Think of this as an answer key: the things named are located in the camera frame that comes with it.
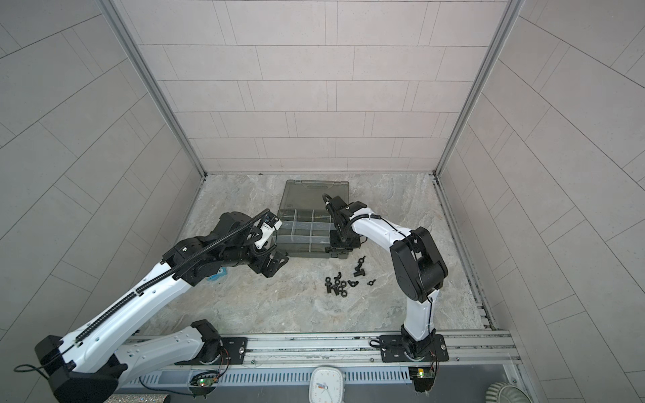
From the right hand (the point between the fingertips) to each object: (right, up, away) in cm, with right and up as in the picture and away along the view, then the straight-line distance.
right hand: (337, 249), depth 89 cm
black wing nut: (+1, -8, -3) cm, 9 cm away
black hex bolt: (-3, -10, -7) cm, 13 cm away
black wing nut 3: (+12, -10, -5) cm, 16 cm away
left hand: (-16, +4, -19) cm, 25 cm away
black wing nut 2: (+5, -11, -6) cm, 13 cm away
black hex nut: (+2, -14, -8) cm, 16 cm away
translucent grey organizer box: (-13, +8, +6) cm, 16 cm away
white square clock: (-3, -29, -26) cm, 39 cm away
